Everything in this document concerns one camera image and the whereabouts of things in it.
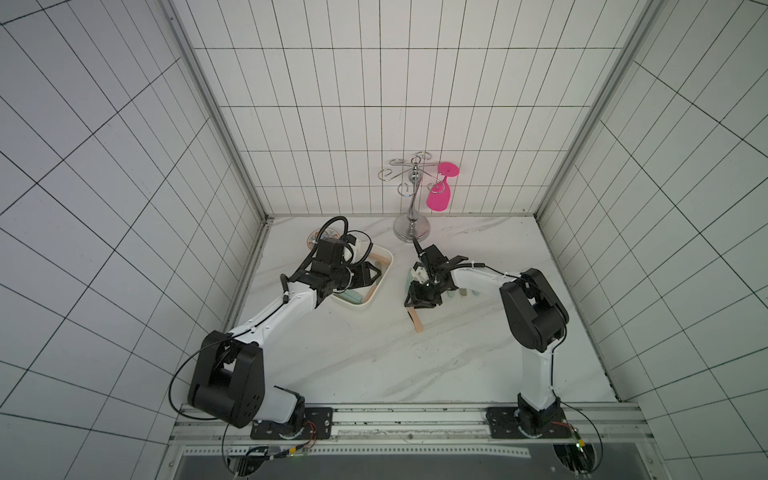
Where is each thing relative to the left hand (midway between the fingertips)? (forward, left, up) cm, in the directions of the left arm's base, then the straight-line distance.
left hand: (372, 278), depth 84 cm
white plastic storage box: (+16, -2, -12) cm, 20 cm away
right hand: (+2, -12, -14) cm, 18 cm away
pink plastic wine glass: (+34, -23, 0) cm, 41 cm away
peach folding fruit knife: (-5, -13, -15) cm, 20 cm away
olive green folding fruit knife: (-11, -22, +13) cm, 28 cm away
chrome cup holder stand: (+32, -14, -12) cm, 37 cm away
